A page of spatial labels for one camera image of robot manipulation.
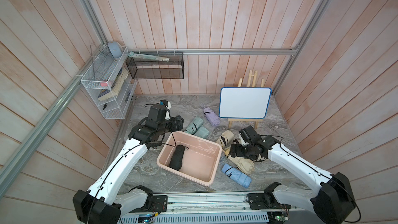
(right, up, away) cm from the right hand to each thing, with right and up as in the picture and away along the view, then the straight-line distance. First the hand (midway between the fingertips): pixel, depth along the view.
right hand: (236, 152), depth 83 cm
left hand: (-32, +16, -7) cm, 36 cm away
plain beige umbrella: (+4, -6, -3) cm, 8 cm away
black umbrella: (-33, -6, +1) cm, 34 cm away
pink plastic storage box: (-19, -5, +4) cm, 20 cm away
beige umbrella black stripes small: (-4, +5, +9) cm, 11 cm away
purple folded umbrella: (-11, +19, +23) cm, 31 cm away
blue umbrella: (0, -11, -5) cm, 12 cm away
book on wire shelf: (-64, +35, -4) cm, 73 cm away
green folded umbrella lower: (-18, +9, +14) cm, 25 cm away
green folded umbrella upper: (-21, +15, +18) cm, 31 cm away
